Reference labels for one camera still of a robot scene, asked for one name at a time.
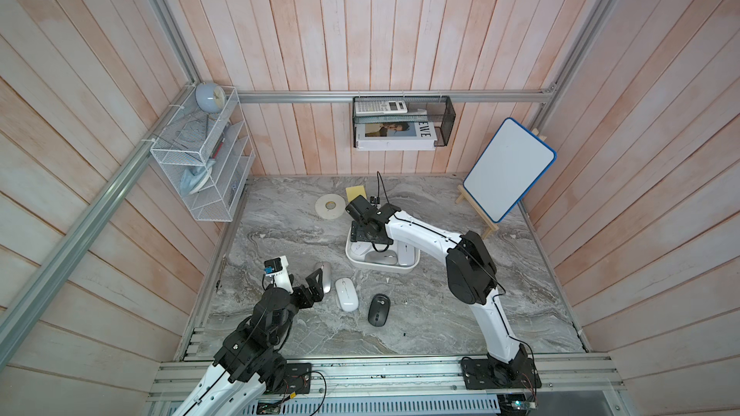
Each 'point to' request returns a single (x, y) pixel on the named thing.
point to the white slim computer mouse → (347, 294)
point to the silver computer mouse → (326, 274)
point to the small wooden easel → (489, 223)
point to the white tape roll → (330, 206)
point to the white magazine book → (396, 136)
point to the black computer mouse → (379, 310)
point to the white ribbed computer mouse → (359, 249)
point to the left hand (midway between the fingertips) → (308, 277)
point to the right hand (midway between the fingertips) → (365, 234)
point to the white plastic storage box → (384, 258)
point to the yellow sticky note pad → (354, 193)
